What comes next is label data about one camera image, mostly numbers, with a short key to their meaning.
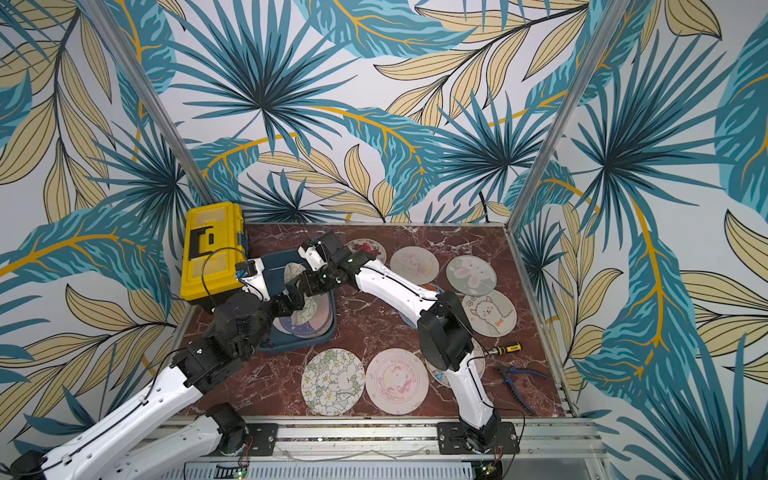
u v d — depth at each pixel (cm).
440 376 84
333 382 82
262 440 73
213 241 90
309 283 73
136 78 78
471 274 107
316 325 90
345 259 66
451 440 74
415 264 109
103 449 41
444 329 52
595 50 74
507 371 84
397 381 84
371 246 113
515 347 88
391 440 75
